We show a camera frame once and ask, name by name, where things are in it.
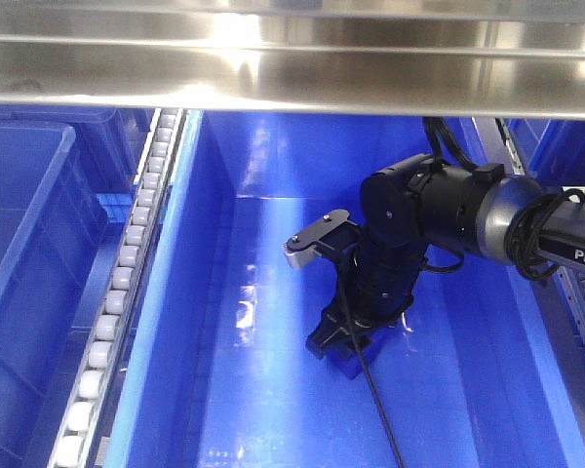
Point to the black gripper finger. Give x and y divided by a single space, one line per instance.
319 348
356 349

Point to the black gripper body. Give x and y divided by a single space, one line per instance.
356 319

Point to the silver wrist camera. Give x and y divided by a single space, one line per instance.
300 251

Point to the long blue plastic bin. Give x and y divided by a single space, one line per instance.
253 365

